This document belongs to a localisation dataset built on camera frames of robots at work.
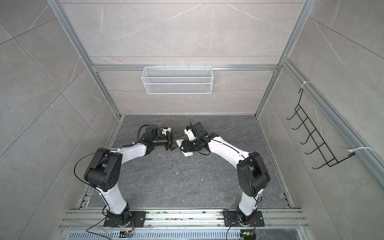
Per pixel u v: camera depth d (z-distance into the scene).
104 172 0.49
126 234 0.70
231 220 0.73
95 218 0.75
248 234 0.70
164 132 0.86
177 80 1.01
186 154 0.81
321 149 0.64
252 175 0.49
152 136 0.75
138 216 0.73
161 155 0.98
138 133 0.78
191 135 0.80
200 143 0.64
